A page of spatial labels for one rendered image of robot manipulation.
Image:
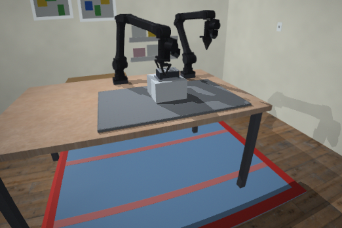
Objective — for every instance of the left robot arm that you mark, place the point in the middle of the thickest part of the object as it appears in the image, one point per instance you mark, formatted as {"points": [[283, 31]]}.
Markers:
{"points": [[189, 59]]}

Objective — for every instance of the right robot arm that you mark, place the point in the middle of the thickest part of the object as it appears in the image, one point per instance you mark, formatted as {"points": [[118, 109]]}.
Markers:
{"points": [[169, 44]]}

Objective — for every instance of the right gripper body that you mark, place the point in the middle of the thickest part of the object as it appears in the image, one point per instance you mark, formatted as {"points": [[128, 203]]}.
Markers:
{"points": [[160, 57]]}

